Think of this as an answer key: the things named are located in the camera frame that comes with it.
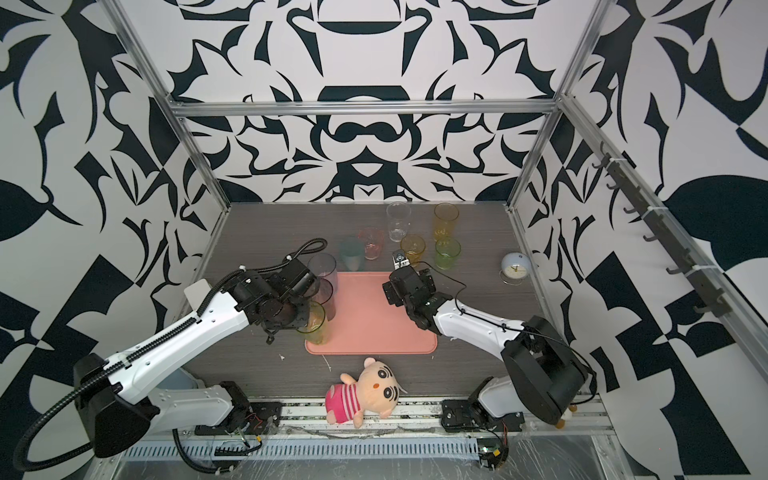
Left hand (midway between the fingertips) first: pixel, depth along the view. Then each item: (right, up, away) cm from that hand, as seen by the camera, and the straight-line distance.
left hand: (303, 313), depth 76 cm
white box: (-36, +2, +15) cm, 39 cm away
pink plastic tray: (+15, -8, +18) cm, 25 cm away
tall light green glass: (+3, -3, -3) cm, 6 cm away
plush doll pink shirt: (+19, -17, -4) cm, 25 cm away
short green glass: (+40, +15, +24) cm, 49 cm away
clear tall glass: (+25, +26, +28) cm, 46 cm away
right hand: (+26, +8, +12) cm, 30 cm away
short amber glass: (+30, +16, +26) cm, 42 cm away
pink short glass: (+16, +17, +24) cm, 34 cm away
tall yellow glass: (+40, +26, +24) cm, 53 cm away
